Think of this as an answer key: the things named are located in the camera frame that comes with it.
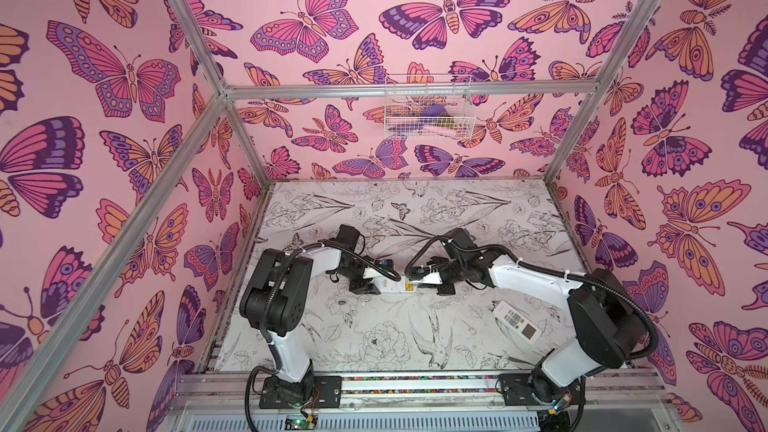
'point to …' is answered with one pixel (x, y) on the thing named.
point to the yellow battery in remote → (409, 287)
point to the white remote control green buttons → (396, 286)
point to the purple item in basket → (433, 110)
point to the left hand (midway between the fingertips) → (378, 276)
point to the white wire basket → (429, 117)
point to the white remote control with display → (528, 331)
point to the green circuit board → (300, 422)
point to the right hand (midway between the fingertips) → (421, 272)
